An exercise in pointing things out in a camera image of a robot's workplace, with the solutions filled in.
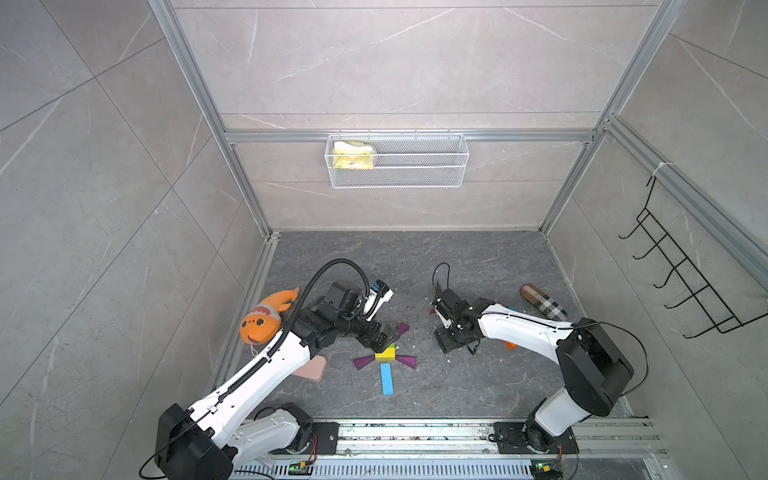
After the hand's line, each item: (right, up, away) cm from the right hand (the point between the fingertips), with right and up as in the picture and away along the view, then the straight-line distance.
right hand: (451, 339), depth 89 cm
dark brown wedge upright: (-2, +13, +12) cm, 18 cm away
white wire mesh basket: (-13, +58, +12) cm, 61 cm away
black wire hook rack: (+49, +20, -24) cm, 58 cm away
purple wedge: (-26, -5, -5) cm, 27 cm away
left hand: (-19, +9, -14) cm, 25 cm away
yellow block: (-19, -4, -3) cm, 20 cm away
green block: (-18, -2, -1) cm, 18 cm away
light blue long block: (-20, -9, -7) cm, 23 cm away
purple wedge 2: (-13, -5, -4) cm, 15 cm away
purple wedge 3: (-14, +2, +4) cm, 15 cm away
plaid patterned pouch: (+31, +10, +6) cm, 33 cm away
